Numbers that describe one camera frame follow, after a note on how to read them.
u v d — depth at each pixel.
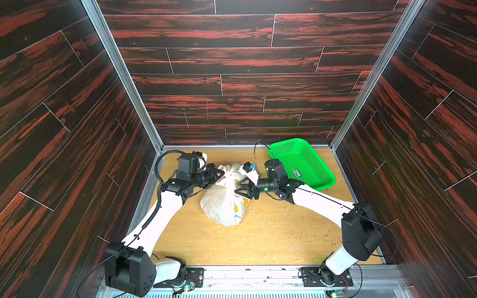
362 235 0.45
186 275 0.73
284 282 0.72
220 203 0.78
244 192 0.74
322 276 0.67
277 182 0.65
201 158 0.63
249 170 0.69
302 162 1.14
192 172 0.61
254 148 1.22
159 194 0.52
